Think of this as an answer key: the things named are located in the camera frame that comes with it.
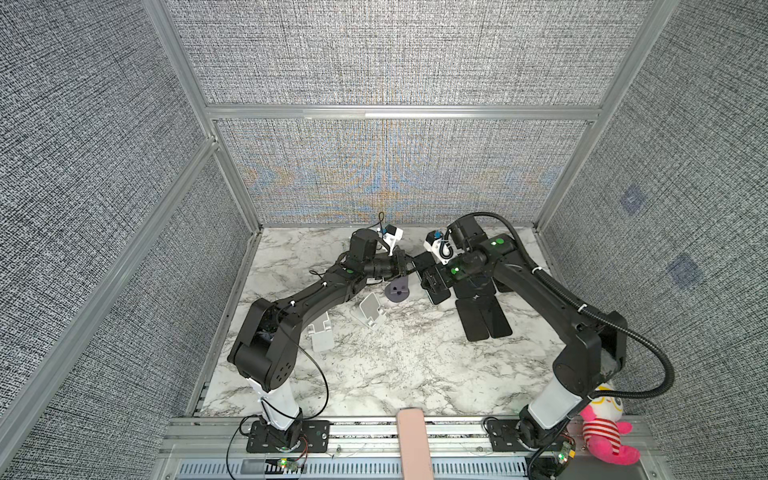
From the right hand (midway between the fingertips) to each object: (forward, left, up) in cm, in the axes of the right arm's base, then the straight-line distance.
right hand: (435, 275), depth 83 cm
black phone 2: (-10, -6, +9) cm, 15 cm away
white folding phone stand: (-11, +32, -12) cm, 36 cm away
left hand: (0, +4, +4) cm, 5 cm away
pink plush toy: (-35, -36, -12) cm, 52 cm away
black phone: (-6, +2, +8) cm, 11 cm away
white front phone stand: (-5, +19, -10) cm, 22 cm away
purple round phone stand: (+4, +10, -13) cm, 17 cm away
